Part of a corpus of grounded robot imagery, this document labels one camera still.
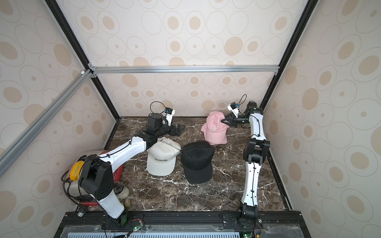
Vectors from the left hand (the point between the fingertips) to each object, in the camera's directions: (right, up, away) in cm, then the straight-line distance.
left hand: (182, 122), depth 84 cm
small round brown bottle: (-28, -43, -7) cm, 52 cm away
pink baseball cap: (+20, 0, +13) cm, 24 cm away
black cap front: (+8, -20, +1) cm, 22 cm away
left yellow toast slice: (-50, -24, -13) cm, 57 cm away
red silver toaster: (-51, -31, -14) cm, 62 cm away
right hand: (+24, +2, +12) cm, 27 cm away
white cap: (-12, -20, +2) cm, 23 cm away
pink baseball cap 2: (+22, -9, +16) cm, 29 cm away
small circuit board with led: (-20, -51, -13) cm, 56 cm away
